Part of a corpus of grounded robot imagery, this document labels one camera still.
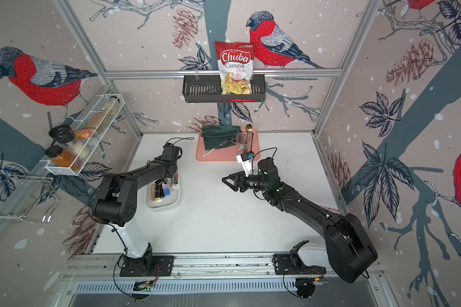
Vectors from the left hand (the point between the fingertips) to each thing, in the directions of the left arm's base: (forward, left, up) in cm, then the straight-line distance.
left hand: (162, 160), depth 97 cm
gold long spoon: (+19, -46, +4) cm, 50 cm away
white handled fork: (+19, -30, -8) cm, 36 cm away
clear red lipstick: (-9, -8, -3) cm, 13 cm away
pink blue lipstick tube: (-13, -3, -8) cm, 16 cm away
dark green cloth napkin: (+27, -25, -9) cm, 38 cm away
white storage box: (-20, -5, -8) cm, 22 cm away
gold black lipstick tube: (-15, 0, -7) cm, 17 cm away
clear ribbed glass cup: (+14, -42, -3) cm, 45 cm away
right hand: (-18, -35, +11) cm, 40 cm away
